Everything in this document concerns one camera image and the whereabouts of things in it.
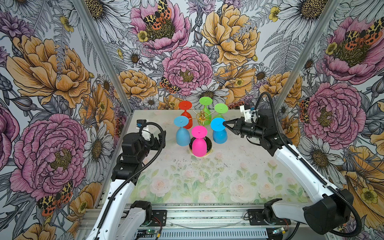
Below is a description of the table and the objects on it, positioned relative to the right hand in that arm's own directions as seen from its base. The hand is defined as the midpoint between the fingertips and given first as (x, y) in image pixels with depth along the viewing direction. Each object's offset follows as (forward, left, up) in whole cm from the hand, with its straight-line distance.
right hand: (223, 127), depth 71 cm
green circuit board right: (-37, -25, -32) cm, 55 cm away
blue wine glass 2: (+3, +20, -9) cm, 22 cm away
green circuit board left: (-36, +36, -31) cm, 60 cm away
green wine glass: (+10, +7, -3) cm, 13 cm away
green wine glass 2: (+14, 0, -2) cm, 14 cm away
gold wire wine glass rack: (+9, +10, -3) cm, 14 cm away
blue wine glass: (+3, +1, -8) cm, 9 cm away
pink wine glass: (-3, +11, -11) cm, 16 cm away
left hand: (0, +32, -5) cm, 32 cm away
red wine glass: (+17, +18, -1) cm, 25 cm away
